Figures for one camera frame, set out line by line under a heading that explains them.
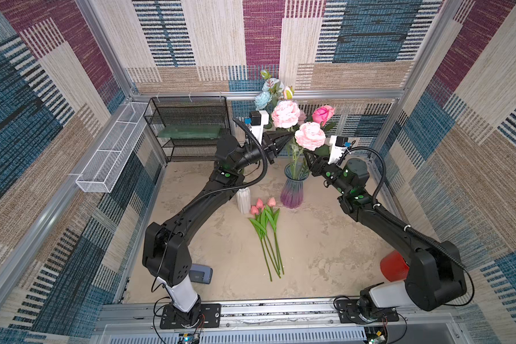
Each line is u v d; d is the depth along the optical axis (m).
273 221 0.93
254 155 0.61
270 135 0.60
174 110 1.01
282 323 0.73
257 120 0.56
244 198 0.89
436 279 0.42
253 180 0.53
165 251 0.46
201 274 0.81
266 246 0.89
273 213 0.96
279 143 0.64
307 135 0.56
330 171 0.68
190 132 0.94
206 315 0.73
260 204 0.97
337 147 0.67
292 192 0.95
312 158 0.75
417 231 0.48
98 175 0.91
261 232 0.92
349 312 0.73
